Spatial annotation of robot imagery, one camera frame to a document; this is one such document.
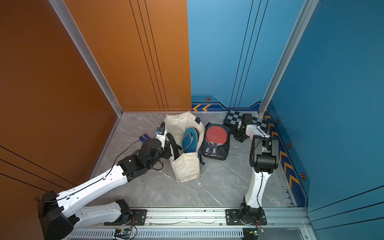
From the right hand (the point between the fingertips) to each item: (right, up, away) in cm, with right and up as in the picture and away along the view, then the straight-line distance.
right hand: (232, 134), depth 103 cm
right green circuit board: (+5, -44, -33) cm, 55 cm away
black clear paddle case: (-39, -8, -3) cm, 40 cm away
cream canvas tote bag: (-30, -15, -27) cm, 43 cm away
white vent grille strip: (-40, -45, -33) cm, 69 cm away
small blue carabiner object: (-61, -3, -1) cm, 61 cm away
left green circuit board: (-60, -46, -31) cm, 82 cm away
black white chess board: (+4, +12, +10) cm, 16 cm away
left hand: (-38, -1, -26) cm, 46 cm away
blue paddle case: (-29, -3, -16) cm, 33 cm away
